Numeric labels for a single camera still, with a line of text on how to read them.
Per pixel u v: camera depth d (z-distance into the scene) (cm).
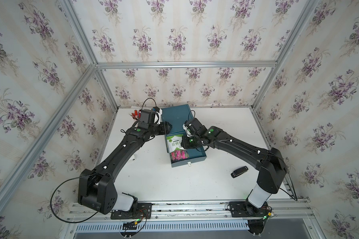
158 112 74
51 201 37
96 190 40
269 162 44
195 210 75
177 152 78
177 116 85
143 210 73
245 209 65
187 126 65
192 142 69
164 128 72
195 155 78
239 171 82
